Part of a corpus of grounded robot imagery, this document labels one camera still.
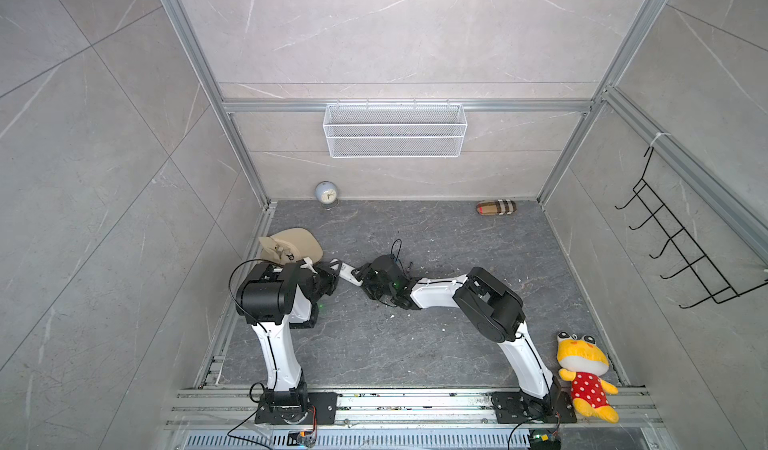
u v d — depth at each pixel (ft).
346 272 3.13
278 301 1.76
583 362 2.45
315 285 2.73
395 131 3.31
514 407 2.41
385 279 2.53
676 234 2.22
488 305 1.85
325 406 2.40
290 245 3.38
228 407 2.46
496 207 3.75
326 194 3.75
